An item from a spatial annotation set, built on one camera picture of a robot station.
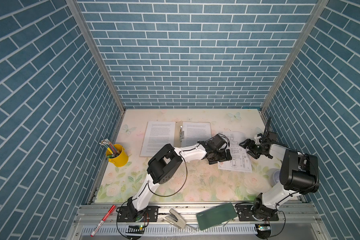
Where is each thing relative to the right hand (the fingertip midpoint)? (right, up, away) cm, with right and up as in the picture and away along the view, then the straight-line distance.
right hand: (243, 145), depth 96 cm
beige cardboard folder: (-42, +7, +8) cm, 43 cm away
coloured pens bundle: (-80, -1, -12) cm, 81 cm away
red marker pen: (-77, -32, -25) cm, 87 cm away
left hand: (-12, -8, -7) cm, 16 cm away
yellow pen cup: (-74, -6, -11) cm, 75 cm away
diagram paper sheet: (-3, -9, -3) cm, 10 cm away
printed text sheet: (-32, +8, +12) cm, 35 cm away
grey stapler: (-42, -31, -25) cm, 58 cm away
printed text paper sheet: (-58, +6, +9) cm, 59 cm away
